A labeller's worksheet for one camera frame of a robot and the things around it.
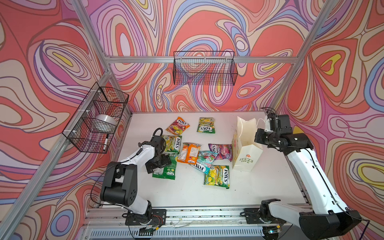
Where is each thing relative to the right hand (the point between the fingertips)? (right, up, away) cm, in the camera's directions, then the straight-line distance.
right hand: (258, 139), depth 75 cm
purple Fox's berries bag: (-13, -9, +18) cm, 25 cm away
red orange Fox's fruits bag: (-44, +6, +33) cm, 55 cm away
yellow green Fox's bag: (-46, -5, +23) cm, 52 cm away
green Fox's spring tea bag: (-18, -22, +10) cm, 30 cm away
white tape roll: (-76, +8, -5) cm, 76 cm away
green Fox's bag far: (-23, +7, +33) cm, 41 cm away
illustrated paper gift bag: (-7, -4, -4) cm, 9 cm away
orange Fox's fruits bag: (-36, -10, +18) cm, 41 cm away
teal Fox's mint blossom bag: (-26, -14, +14) cm, 33 cm away
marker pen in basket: (-76, -1, -2) cm, 76 cm away
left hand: (-50, -18, +15) cm, 55 cm away
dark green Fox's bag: (-48, -20, +12) cm, 53 cm away
